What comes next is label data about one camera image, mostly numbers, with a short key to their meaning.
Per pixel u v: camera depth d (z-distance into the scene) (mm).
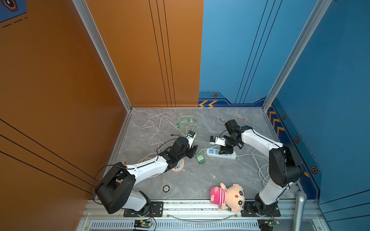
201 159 892
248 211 725
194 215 725
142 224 709
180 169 856
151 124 1092
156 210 740
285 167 469
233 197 701
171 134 1031
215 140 794
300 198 740
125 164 471
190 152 751
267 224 708
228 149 804
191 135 739
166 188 807
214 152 916
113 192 439
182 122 1111
